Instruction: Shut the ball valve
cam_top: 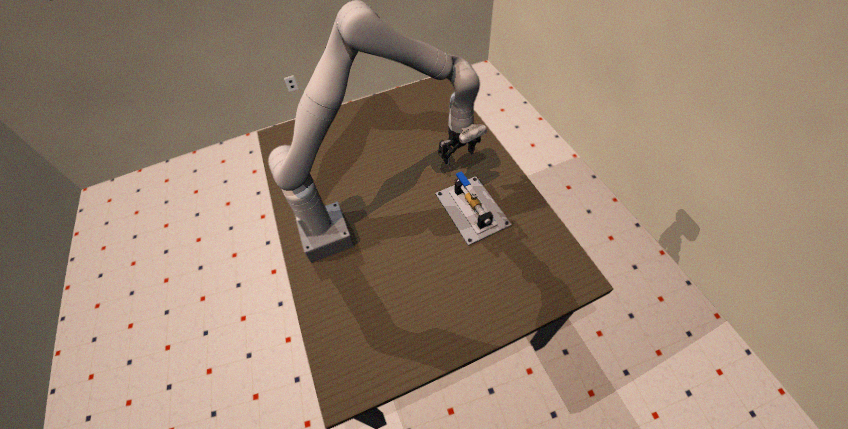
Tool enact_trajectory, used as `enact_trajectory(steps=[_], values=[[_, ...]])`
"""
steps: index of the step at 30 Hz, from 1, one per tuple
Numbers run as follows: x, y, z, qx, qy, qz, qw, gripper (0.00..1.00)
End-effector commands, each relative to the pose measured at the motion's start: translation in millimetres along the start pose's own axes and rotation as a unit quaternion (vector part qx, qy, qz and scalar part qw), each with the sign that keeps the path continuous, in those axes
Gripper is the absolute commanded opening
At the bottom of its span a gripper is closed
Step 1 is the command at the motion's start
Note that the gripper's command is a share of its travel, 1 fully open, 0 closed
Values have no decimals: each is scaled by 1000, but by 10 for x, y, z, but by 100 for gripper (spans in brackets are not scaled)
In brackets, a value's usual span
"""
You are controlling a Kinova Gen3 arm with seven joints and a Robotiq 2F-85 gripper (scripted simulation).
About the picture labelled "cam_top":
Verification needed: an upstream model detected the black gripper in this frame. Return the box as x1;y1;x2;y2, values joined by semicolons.
438;125;481;165

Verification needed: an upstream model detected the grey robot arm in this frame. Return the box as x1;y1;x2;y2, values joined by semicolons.
268;0;487;237

